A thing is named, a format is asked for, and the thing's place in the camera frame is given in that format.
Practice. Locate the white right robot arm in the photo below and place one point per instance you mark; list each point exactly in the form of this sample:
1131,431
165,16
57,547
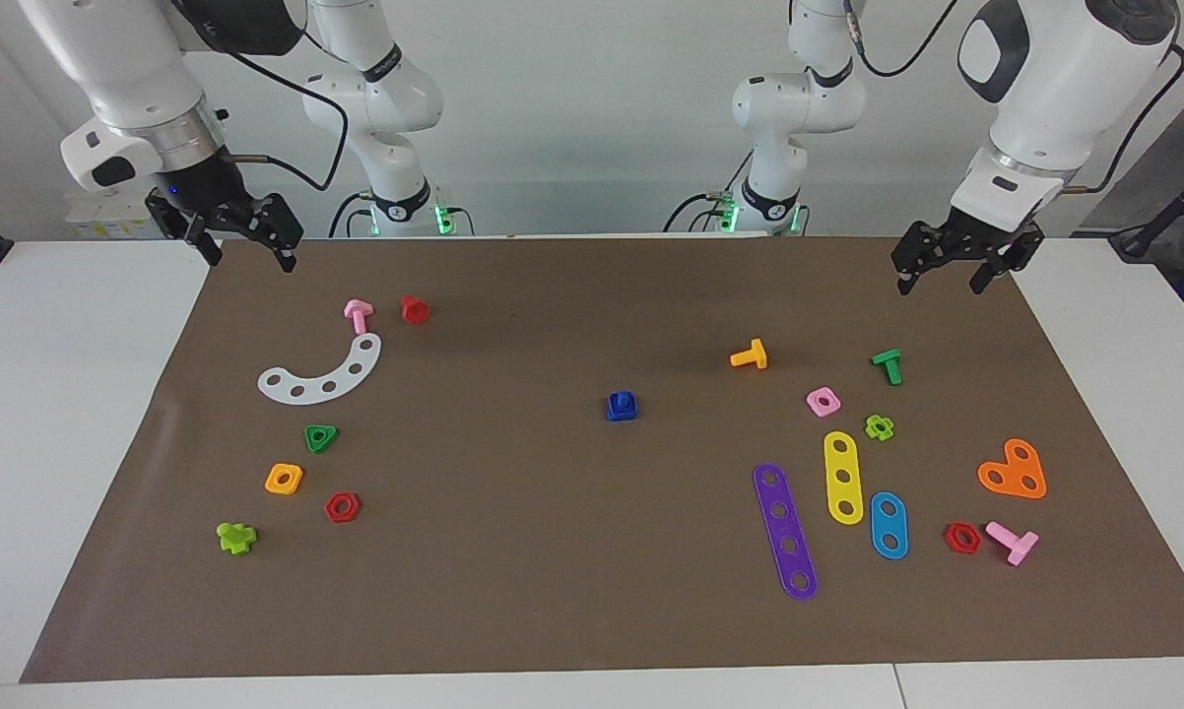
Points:
129,69

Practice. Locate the white box with labels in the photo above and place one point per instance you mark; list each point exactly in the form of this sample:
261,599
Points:
109,219

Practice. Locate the red hexagon plastic nut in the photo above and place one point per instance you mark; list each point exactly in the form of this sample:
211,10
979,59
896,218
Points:
951,542
331,512

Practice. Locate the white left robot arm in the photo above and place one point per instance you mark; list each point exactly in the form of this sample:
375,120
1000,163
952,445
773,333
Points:
1055,89

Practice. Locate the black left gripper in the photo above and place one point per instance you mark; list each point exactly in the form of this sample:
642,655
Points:
966,241

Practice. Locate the black stand with pole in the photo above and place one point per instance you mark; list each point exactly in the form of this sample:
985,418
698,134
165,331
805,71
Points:
1158,222

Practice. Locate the pink plastic screw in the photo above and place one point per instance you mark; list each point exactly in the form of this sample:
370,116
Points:
359,317
1018,544

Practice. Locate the brown paper table mat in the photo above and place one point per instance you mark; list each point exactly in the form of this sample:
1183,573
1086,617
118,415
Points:
553,551

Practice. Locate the lime green plastic screw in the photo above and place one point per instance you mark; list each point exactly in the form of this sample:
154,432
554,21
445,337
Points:
235,540

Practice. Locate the dark green plastic screw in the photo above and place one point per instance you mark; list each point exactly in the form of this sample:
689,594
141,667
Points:
888,362

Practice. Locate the blue plastic screw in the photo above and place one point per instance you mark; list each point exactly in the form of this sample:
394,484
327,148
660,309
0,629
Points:
622,415

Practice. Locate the orange square plastic nut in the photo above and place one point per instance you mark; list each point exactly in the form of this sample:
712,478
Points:
271,483

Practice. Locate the white curved five-hole plate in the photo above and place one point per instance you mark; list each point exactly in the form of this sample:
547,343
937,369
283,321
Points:
312,389

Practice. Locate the orange plastic screw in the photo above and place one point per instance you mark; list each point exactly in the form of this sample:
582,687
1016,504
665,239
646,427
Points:
753,356

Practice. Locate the orange heart three-hole plate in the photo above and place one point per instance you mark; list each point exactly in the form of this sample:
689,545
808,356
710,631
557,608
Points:
1014,473

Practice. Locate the lime green flower nut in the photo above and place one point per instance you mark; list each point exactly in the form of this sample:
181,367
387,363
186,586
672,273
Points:
872,429

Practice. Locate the red plastic screw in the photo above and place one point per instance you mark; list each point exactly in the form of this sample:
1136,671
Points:
415,311

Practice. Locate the blue two-hole plate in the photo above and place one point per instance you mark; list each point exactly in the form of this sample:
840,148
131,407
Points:
888,526

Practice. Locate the yellow three-hole plate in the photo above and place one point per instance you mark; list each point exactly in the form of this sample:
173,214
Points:
843,462

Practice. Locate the blue square plastic nut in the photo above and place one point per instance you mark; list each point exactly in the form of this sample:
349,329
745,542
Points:
618,398

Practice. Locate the purple four-hole plate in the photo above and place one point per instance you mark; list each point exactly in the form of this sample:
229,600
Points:
785,529

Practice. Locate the green triangle plastic nut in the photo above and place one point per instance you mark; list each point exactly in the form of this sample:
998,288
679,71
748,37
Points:
309,433

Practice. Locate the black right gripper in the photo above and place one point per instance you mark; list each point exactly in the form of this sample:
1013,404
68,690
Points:
203,192

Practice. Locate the pink square plastic nut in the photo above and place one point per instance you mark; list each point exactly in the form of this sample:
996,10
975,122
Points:
813,406

